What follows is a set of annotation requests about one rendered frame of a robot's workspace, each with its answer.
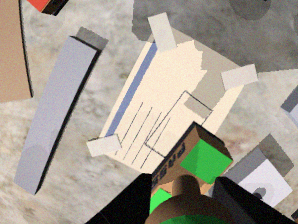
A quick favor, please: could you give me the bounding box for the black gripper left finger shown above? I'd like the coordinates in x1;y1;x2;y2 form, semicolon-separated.
85;173;153;224

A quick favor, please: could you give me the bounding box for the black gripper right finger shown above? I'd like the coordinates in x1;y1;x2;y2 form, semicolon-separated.
212;177;297;224

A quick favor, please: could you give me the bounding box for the cream inspection card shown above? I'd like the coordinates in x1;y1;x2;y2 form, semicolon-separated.
86;12;258;175

